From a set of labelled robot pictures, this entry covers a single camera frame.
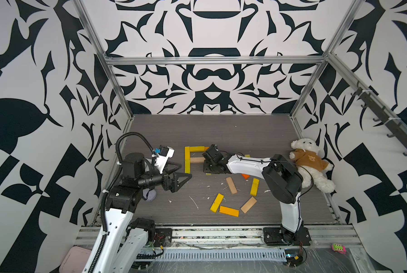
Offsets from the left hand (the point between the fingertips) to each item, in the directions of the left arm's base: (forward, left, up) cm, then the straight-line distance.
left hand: (183, 168), depth 67 cm
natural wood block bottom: (-7, -29, -26) cm, 40 cm away
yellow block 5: (-6, -14, -25) cm, 29 cm away
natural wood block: (+17, -5, -23) cm, 29 cm away
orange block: (-6, -23, +3) cm, 24 cm away
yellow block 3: (+10, -11, -26) cm, 30 cm away
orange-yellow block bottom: (-10, -20, -26) cm, 34 cm away
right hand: (+14, -9, -24) cm, 30 cm away
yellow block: (+23, +1, -26) cm, 35 cm away
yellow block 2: (+16, 0, -25) cm, 30 cm away
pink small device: (-26, -62, -23) cm, 71 cm away
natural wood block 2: (+3, -23, -25) cm, 34 cm away
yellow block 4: (+20, -34, -25) cm, 47 cm away
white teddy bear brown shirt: (+8, -64, -20) cm, 68 cm away
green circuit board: (-28, -44, -27) cm, 59 cm away
